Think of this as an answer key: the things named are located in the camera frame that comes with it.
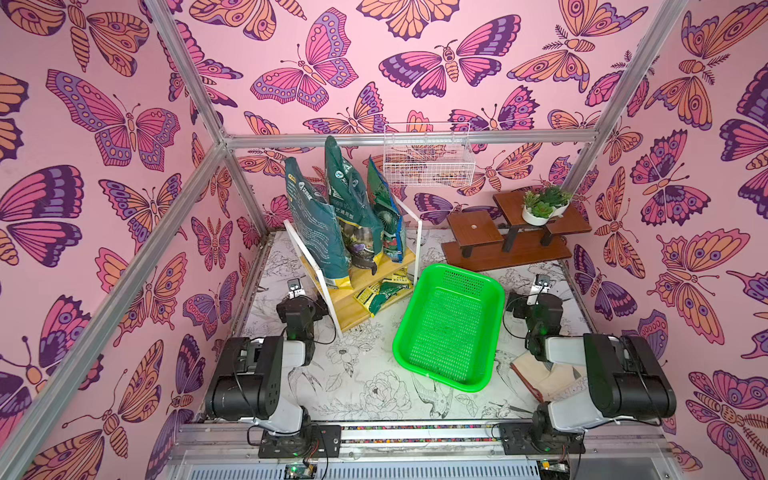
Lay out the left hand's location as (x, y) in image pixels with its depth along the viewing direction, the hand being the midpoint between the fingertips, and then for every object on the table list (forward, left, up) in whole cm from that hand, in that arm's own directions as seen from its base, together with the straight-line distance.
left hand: (306, 292), depth 94 cm
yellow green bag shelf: (-1, -22, +1) cm, 22 cm away
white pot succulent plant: (+16, -70, +21) cm, 75 cm away
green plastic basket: (-8, -45, -6) cm, 46 cm away
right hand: (0, -68, +1) cm, 68 cm away
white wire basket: (+44, -40, +21) cm, 63 cm away
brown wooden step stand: (+24, -68, -1) cm, 72 cm away
